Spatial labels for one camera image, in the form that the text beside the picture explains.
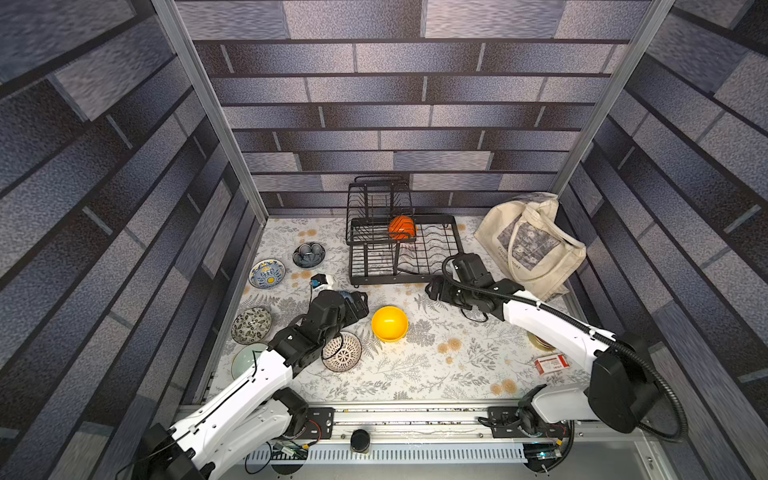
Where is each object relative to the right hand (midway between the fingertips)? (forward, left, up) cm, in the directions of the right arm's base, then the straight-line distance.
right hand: (434, 290), depth 86 cm
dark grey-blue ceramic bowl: (+19, +43, -9) cm, 48 cm away
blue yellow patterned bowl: (+11, +56, -8) cm, 58 cm away
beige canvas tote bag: (+22, -31, +1) cm, 38 cm away
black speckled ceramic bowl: (-8, +56, -9) cm, 57 cm away
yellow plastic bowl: (-6, +13, -11) cm, 18 cm away
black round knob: (-37, +19, -2) cm, 42 cm away
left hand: (-6, +22, +5) cm, 23 cm away
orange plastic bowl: (+30, +10, -5) cm, 32 cm away
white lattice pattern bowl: (-15, +27, -10) cm, 33 cm away
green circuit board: (-38, -26, -12) cm, 48 cm away
